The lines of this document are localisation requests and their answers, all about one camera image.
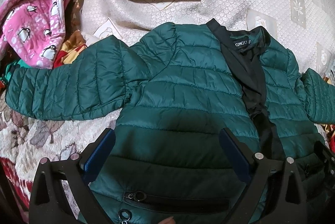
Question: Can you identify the green quilted puffer jacket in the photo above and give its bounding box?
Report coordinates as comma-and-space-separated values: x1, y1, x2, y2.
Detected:
6, 20, 334, 223

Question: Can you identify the floral plush blanket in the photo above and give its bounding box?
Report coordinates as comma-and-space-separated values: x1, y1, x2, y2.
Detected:
1, 95, 120, 222

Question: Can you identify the pink penguin pajama garment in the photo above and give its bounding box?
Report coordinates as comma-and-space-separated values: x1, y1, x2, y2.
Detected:
1, 0, 71, 69

